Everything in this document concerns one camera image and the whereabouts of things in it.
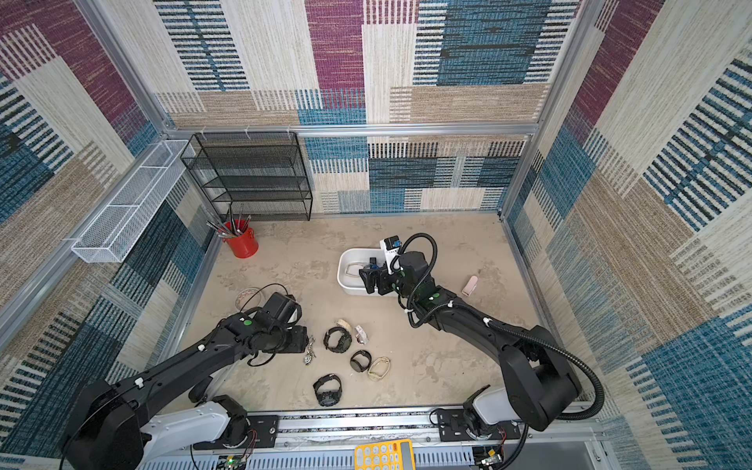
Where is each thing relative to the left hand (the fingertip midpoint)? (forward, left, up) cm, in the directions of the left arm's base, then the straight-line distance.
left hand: (303, 340), depth 83 cm
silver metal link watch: (-2, -1, -5) cm, 5 cm away
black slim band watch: (-4, -16, -4) cm, 17 cm away
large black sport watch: (+1, -9, -3) cm, 10 cm away
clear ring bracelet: (+17, +23, -4) cm, 29 cm away
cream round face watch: (+27, -13, -3) cm, 30 cm away
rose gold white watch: (+1, -16, -1) cm, 16 cm away
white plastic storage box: (+28, -11, -2) cm, 31 cm away
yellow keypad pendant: (-26, -23, -3) cm, 35 cm away
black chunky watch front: (-12, -8, -3) cm, 15 cm away
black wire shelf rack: (+57, +24, +15) cm, 63 cm away
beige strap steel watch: (+5, -11, -1) cm, 12 cm away
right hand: (+16, -21, +11) cm, 29 cm away
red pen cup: (+35, +26, +4) cm, 44 cm away
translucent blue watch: (+27, -20, -2) cm, 33 cm away
